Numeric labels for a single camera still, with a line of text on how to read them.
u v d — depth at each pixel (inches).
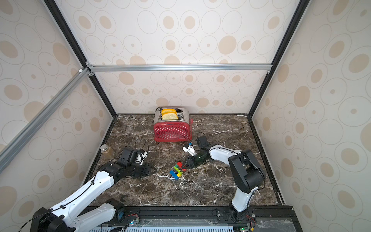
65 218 15.8
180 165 33.9
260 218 29.2
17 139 21.3
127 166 24.5
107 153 35.1
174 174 33.6
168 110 37.2
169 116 36.3
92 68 36.0
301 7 26.9
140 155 26.1
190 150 32.8
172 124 35.4
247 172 18.7
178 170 33.6
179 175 33.4
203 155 29.9
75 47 31.9
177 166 34.2
